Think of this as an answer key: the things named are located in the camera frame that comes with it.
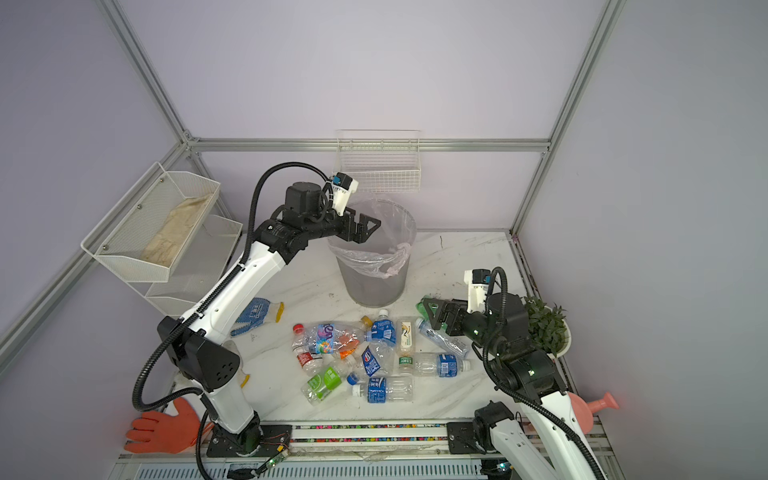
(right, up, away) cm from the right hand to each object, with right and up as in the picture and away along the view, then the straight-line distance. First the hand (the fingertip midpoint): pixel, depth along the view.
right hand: (436, 301), depth 67 cm
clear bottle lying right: (+5, -14, +21) cm, 26 cm away
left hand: (-17, +20, +7) cm, 27 cm away
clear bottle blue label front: (-12, -24, +9) cm, 29 cm away
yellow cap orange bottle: (-23, -13, +15) cm, 30 cm away
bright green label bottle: (-29, -24, +11) cm, 39 cm away
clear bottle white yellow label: (-6, -13, +19) cm, 23 cm away
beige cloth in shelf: (-69, +14, +10) cm, 71 cm away
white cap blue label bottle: (-13, -14, +16) cm, 25 cm away
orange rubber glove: (-68, -35, +7) cm, 77 cm away
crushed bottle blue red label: (-14, -20, +11) cm, 27 cm away
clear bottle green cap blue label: (+2, -21, +18) cm, 28 cm away
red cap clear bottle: (-35, -17, +17) cm, 42 cm away
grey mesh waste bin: (-17, 0, +23) cm, 29 cm away
